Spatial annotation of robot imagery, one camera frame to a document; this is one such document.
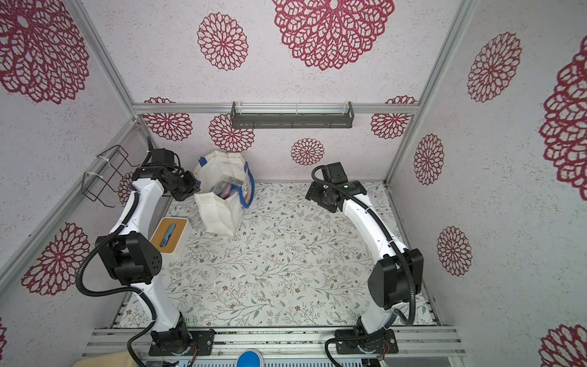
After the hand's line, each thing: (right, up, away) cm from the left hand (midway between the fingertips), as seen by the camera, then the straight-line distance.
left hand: (202, 188), depth 89 cm
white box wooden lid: (-15, -20, +6) cm, 25 cm away
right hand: (+43, -2, -5) cm, 43 cm away
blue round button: (+22, -54, -18) cm, 61 cm away
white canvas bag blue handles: (+5, +1, +18) cm, 19 cm away
